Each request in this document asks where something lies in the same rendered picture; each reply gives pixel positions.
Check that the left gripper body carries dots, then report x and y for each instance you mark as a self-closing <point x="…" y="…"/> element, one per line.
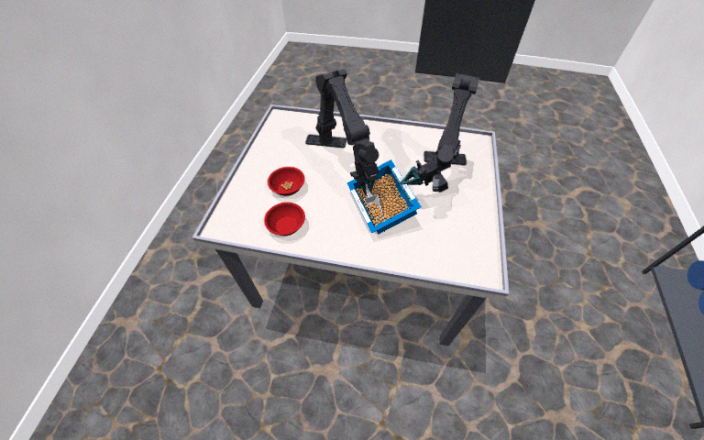
<point x="421" y="171"/>

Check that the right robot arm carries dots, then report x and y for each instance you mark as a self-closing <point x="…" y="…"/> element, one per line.
<point x="357" y="133"/>

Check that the grey table edge rim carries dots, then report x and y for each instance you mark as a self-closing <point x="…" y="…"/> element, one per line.
<point x="339" y="264"/>

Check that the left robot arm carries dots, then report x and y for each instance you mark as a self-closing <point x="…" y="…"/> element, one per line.
<point x="449" y="139"/>

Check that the blue dog food box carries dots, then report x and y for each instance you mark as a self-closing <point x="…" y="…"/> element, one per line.
<point x="387" y="168"/>

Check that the red bowl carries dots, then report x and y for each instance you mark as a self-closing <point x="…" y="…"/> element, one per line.
<point x="284" y="218"/>
<point x="286" y="174"/>

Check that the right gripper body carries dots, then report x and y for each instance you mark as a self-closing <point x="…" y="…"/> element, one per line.
<point x="356" y="177"/>

